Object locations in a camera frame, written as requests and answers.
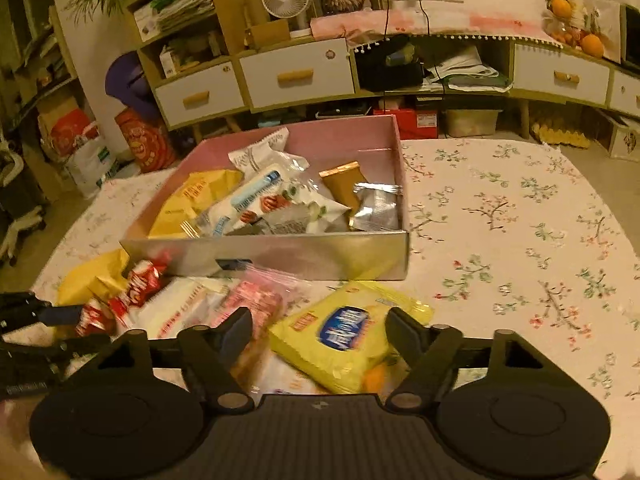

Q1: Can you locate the black bag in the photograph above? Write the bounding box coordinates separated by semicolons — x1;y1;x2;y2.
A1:
356;35;427;92

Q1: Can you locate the red printed bag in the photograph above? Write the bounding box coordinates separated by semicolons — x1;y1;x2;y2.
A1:
114;106;177;175

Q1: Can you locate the small decorated box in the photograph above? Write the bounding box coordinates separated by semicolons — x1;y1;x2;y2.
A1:
607;119;640;162

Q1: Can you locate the red snack packet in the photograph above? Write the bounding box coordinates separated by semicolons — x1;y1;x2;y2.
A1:
122;257;171;308
75;300;118;338
107;292;138;323

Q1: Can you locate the clear plastic storage box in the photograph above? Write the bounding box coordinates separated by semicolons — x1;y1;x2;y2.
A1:
442;107;501;138

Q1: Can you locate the white snack packet grey text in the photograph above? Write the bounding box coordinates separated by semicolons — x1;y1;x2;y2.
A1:
225;182;351;236

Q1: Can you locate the white packet plant print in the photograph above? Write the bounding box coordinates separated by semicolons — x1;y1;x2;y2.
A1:
227;127;291;181

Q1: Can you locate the red carton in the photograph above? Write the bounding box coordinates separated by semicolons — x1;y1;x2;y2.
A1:
372;97;441;141

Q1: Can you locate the pink table runner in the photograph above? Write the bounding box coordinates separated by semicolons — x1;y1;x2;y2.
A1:
310;7;556;48

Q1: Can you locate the stack of folded bags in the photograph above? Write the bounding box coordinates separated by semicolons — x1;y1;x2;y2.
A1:
132;0;216;41

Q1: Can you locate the white cabinet drawer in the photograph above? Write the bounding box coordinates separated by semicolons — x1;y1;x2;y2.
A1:
152;60;248;128
239;37;357;110
607;70;640;118
512;42;613;108

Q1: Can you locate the silver foil packet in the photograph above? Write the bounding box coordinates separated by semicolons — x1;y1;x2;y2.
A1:
347;182;403;233

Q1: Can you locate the cream snack packet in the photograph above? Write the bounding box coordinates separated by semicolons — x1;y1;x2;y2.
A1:
134;276;236;343

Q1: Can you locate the office chair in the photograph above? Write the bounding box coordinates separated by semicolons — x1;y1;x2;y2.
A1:
0;125;48;267

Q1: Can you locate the yellow egg carton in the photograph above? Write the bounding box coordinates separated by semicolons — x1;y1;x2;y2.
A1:
530;121;592;150

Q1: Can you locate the large yellow snack packet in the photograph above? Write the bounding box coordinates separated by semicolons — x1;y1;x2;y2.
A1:
149;170;246;240
57;249;132;307

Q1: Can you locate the wooden shelf cabinet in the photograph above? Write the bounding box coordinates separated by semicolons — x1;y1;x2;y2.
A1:
125;0;358;131

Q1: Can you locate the white printed sack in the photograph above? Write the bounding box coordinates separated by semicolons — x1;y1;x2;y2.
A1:
50;109;120;200

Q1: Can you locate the small bright yellow packet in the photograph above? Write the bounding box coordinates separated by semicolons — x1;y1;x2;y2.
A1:
269;280;435;395

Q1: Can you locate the pink candy bag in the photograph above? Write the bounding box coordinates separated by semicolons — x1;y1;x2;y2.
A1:
210;265;312;356

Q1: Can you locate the gold foil packet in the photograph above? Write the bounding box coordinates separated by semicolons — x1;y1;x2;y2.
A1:
319;161;363;211

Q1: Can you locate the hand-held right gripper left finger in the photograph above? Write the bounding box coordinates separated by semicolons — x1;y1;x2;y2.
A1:
92;306;257;409

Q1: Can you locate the stack of papers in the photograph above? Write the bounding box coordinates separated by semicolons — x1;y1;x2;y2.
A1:
424;52;512;93

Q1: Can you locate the pink cardboard box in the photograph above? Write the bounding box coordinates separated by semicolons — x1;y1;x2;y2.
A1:
120;114;411;281

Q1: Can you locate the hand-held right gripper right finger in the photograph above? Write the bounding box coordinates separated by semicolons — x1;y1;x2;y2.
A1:
385;306;546;409

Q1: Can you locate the small brown snack packet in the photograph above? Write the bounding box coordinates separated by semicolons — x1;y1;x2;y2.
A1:
232;332;273;386

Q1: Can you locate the low wooden cabinet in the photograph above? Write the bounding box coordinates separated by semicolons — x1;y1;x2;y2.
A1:
350;35;640;138

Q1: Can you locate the small white carton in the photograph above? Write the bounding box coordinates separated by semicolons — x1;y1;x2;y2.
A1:
159;45;181;78

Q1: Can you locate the clear packet blue print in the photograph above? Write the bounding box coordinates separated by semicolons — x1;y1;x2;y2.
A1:
192;160;311;238

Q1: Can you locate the small cardboard box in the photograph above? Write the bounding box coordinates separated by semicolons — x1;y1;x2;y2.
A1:
246;19;292;51

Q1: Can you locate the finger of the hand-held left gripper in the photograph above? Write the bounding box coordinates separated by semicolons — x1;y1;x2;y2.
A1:
0;334;112;361
0;291;85;331

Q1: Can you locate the purple fabric bundle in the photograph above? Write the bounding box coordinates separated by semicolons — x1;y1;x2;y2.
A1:
105;54;151;111

